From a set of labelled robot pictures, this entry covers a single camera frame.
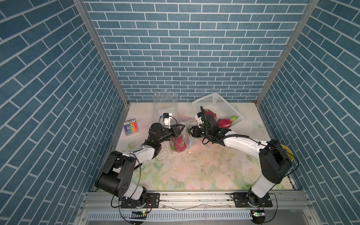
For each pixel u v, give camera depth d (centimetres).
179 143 85
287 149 78
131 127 102
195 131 77
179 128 81
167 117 77
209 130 68
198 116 80
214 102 116
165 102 119
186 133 82
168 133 74
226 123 96
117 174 44
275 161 46
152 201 74
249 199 67
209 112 105
